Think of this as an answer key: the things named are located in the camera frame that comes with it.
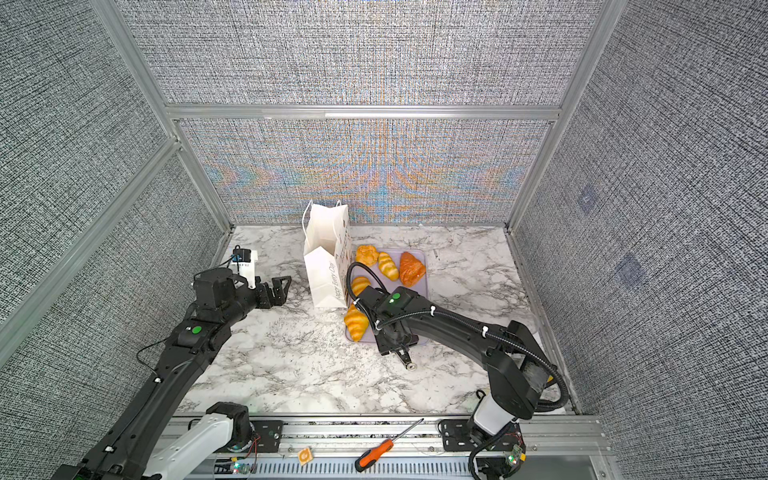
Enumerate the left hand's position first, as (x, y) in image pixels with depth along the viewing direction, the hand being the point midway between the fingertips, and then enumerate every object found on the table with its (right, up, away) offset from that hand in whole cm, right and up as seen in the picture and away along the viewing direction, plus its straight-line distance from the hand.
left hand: (276, 277), depth 77 cm
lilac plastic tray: (+27, -1, -1) cm, 27 cm away
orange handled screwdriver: (+26, -41, -7) cm, 49 cm away
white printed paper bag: (+13, +7, +1) cm, 15 cm away
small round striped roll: (+20, -4, +21) cm, 29 cm away
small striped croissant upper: (+29, +2, +26) cm, 39 cm away
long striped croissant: (+20, -14, +11) cm, 27 cm away
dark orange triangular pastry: (+37, +1, +25) cm, 45 cm away
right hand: (+30, -18, +3) cm, 35 cm away
